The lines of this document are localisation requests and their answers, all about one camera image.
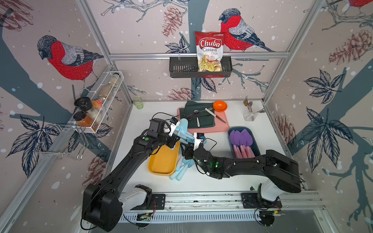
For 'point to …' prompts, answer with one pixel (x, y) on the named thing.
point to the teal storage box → (240, 128)
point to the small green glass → (138, 103)
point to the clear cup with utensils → (249, 115)
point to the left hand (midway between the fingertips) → (180, 133)
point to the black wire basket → (187, 67)
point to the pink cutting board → (221, 123)
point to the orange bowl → (220, 106)
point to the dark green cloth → (193, 109)
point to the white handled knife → (214, 115)
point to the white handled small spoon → (198, 122)
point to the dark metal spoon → (195, 111)
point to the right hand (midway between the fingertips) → (182, 144)
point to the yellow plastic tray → (164, 160)
